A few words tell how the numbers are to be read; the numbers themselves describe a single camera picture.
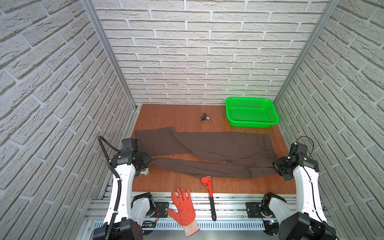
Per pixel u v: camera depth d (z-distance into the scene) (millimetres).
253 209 741
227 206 1199
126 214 392
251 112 1171
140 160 695
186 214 726
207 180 814
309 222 382
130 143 596
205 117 1107
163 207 740
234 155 912
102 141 674
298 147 607
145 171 843
